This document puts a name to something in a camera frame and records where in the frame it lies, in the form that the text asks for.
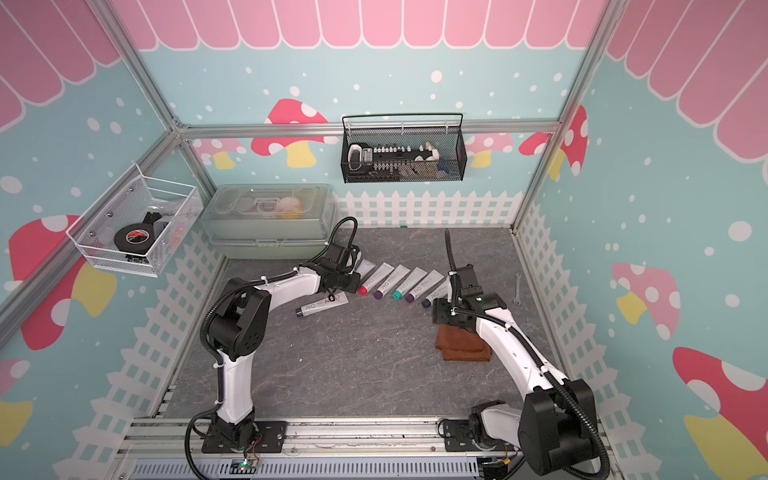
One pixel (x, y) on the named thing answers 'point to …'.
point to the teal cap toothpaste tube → (416, 276)
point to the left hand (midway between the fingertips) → (354, 283)
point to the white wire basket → (170, 207)
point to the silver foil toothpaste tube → (364, 267)
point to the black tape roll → (135, 237)
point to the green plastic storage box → (269, 221)
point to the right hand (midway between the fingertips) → (442, 312)
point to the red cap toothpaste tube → (377, 277)
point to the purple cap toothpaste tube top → (396, 276)
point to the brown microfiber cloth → (457, 344)
